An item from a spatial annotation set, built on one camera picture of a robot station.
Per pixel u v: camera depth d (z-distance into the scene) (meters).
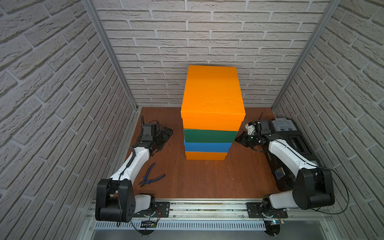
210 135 0.68
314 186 0.42
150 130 0.65
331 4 0.69
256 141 0.67
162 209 0.74
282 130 0.85
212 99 0.59
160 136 0.75
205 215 0.73
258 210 0.73
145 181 0.81
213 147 0.79
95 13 0.72
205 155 0.86
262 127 0.68
